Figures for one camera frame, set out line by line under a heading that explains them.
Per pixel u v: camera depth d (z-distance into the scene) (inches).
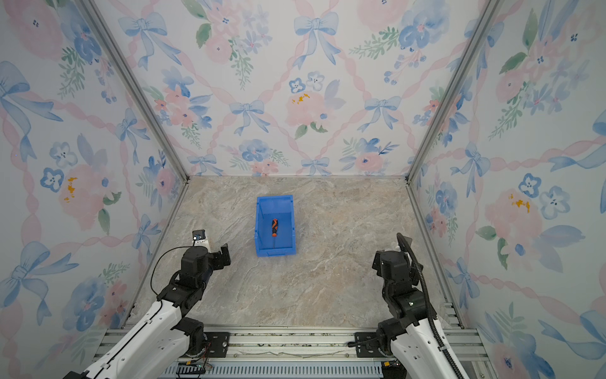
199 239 28.0
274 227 39.5
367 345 28.8
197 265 24.3
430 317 19.2
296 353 29.0
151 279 24.4
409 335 20.2
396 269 22.1
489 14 27.2
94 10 27.2
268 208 43.8
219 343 29.1
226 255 30.3
